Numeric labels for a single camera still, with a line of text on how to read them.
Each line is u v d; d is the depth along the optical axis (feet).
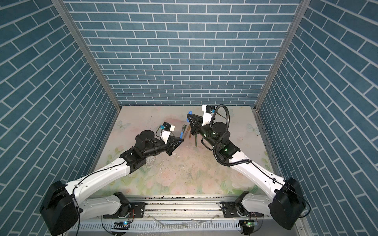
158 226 2.30
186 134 3.48
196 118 2.10
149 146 1.96
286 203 1.27
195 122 2.07
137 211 2.43
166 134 2.10
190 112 2.22
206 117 1.99
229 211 2.41
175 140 2.31
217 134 1.71
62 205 1.26
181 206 2.56
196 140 3.33
